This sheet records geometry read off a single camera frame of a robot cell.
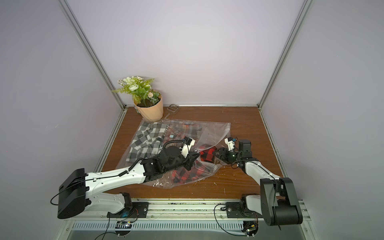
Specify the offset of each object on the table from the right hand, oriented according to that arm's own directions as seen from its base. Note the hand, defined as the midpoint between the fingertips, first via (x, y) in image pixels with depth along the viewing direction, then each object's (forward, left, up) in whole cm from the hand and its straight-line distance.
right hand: (216, 148), depth 85 cm
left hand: (-10, +9, +10) cm, 16 cm away
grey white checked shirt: (+7, +45, -6) cm, 46 cm away
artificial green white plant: (+31, +48, +20) cm, 61 cm away
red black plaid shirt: (-14, +18, -6) cm, 24 cm away
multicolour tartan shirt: (+14, +25, -3) cm, 29 cm away
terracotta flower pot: (+26, +44, +1) cm, 51 cm away
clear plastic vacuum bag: (+14, +2, -4) cm, 14 cm away
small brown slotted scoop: (+39, +33, -7) cm, 52 cm away
